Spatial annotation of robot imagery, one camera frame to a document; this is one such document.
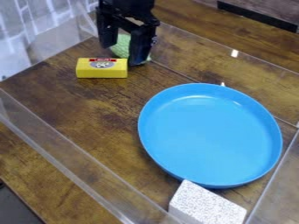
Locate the clear acrylic enclosure wall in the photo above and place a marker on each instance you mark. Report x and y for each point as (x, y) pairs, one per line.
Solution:
(72, 155)

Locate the blue round tray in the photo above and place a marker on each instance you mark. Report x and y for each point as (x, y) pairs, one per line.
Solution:
(210, 134)

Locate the green knobbly soft toy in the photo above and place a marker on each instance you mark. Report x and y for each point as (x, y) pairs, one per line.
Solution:
(121, 48)

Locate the white speckled foam block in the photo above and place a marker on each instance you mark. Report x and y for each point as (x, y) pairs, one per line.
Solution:
(198, 206)

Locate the yellow rectangular box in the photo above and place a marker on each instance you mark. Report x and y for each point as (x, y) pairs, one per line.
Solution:
(102, 68)

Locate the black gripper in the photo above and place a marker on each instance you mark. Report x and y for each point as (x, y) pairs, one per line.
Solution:
(144, 37)

